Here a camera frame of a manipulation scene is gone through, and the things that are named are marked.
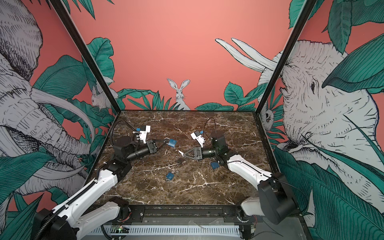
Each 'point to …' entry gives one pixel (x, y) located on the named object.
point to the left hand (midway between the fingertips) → (167, 141)
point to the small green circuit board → (118, 229)
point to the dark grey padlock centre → (180, 160)
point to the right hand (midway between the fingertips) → (184, 156)
